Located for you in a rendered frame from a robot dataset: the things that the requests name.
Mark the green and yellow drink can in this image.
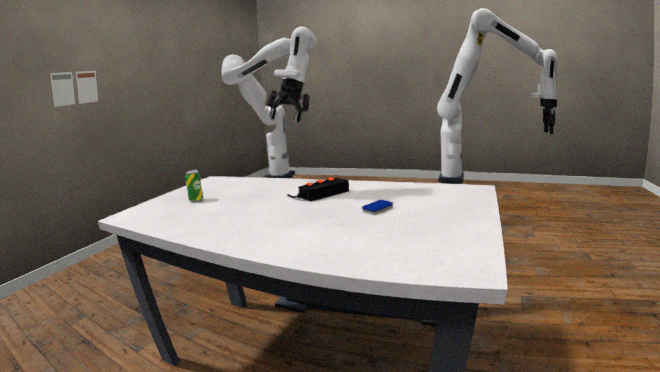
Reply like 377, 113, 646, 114
185, 170, 203, 203

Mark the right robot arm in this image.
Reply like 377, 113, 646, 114
222, 26, 317, 175

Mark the black power strip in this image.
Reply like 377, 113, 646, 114
287, 178, 349, 202

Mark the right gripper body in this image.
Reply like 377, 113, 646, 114
279, 78, 304, 105

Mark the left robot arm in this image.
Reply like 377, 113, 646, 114
437, 8, 558, 177

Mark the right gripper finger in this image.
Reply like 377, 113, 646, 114
290, 93, 310, 123
267, 90, 287, 119

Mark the small blue rectangular pad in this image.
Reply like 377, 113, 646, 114
362, 200, 393, 215

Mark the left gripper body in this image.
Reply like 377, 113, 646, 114
540, 98, 557, 118

